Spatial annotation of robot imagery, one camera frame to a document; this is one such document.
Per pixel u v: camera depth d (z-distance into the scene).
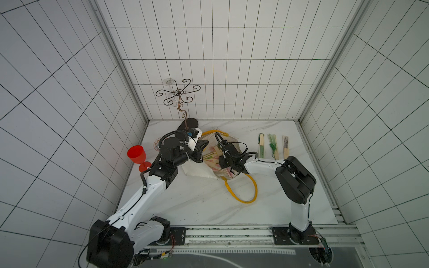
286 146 1.04
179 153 0.60
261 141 1.07
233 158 0.74
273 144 1.06
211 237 0.74
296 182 0.50
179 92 0.92
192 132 0.61
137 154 0.83
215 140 0.74
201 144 0.68
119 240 0.37
